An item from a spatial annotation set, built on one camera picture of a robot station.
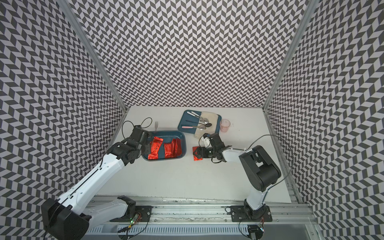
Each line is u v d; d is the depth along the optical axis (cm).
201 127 108
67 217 37
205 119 112
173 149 83
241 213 74
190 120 117
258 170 47
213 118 113
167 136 89
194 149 96
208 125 106
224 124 106
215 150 75
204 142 87
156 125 108
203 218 72
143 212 73
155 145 82
